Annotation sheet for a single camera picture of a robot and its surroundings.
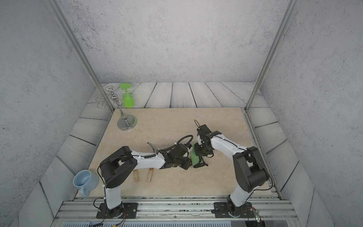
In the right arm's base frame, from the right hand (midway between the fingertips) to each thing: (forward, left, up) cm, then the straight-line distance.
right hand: (198, 153), depth 89 cm
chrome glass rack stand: (+28, +55, -3) cm, 61 cm away
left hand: (-6, +3, -4) cm, 8 cm away
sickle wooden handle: (-12, +29, -3) cm, 31 cm away
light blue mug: (-17, +62, +1) cm, 65 cm away
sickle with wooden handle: (+7, +30, -5) cm, 31 cm away
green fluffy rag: (-3, +2, +1) cm, 4 cm away
